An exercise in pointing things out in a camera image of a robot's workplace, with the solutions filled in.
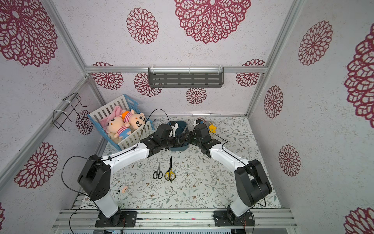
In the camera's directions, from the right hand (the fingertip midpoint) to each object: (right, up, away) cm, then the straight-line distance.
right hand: (187, 135), depth 88 cm
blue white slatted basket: (-47, +24, +22) cm, 57 cm away
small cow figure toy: (-35, -31, -7) cm, 47 cm away
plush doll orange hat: (-37, +10, +13) cm, 40 cm away
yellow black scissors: (-10, -24, +1) cm, 26 cm away
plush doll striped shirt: (-47, +6, +8) cm, 48 cm away
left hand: (-1, -3, -3) cm, 5 cm away
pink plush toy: (-50, +17, +16) cm, 55 cm away
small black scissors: (-18, -24, +1) cm, 30 cm away
